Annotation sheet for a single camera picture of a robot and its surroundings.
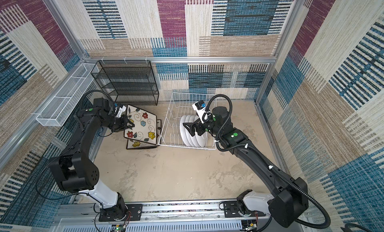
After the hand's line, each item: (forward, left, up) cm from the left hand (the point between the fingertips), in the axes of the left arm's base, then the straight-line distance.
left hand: (132, 122), depth 83 cm
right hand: (-6, -33, +9) cm, 34 cm away
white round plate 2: (-15, -31, +10) cm, 36 cm away
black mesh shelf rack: (+38, +13, -1) cm, 40 cm away
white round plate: (-5, -28, -4) cm, 29 cm away
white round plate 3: (-6, -34, -7) cm, 35 cm away
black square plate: (+3, -5, -7) cm, 9 cm away
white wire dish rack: (+29, -25, -17) cm, 42 cm away
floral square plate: (-3, +4, -18) cm, 19 cm away
